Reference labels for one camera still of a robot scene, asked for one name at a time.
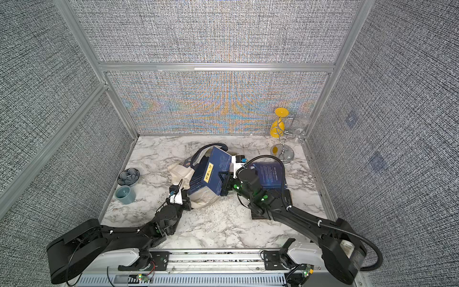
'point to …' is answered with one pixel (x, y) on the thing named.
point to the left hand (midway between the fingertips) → (189, 186)
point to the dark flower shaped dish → (129, 177)
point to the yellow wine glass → (278, 127)
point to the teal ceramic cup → (125, 194)
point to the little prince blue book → (270, 174)
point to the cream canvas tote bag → (181, 173)
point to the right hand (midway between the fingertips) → (218, 169)
